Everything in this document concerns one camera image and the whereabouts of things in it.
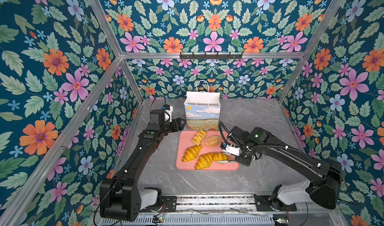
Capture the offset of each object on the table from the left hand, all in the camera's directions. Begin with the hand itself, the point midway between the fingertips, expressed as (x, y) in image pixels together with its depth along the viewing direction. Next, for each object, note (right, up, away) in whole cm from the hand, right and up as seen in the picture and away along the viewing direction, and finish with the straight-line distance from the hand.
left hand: (183, 118), depth 80 cm
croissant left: (+4, -21, +7) cm, 22 cm away
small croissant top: (+8, -13, +14) cm, 20 cm away
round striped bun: (+20, -21, +2) cm, 29 cm away
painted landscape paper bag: (+10, +4, +6) cm, 13 cm away
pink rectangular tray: (+9, -21, +12) cm, 26 cm away
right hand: (+29, -19, -5) cm, 36 cm away
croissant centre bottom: (+12, -24, +4) cm, 28 cm away
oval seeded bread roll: (+17, -15, +11) cm, 25 cm away
